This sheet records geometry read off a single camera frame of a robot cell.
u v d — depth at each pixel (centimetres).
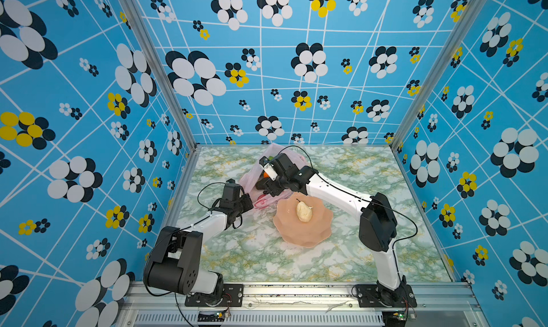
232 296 73
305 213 87
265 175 79
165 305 69
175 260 44
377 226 51
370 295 72
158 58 85
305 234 86
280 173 68
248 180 91
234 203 72
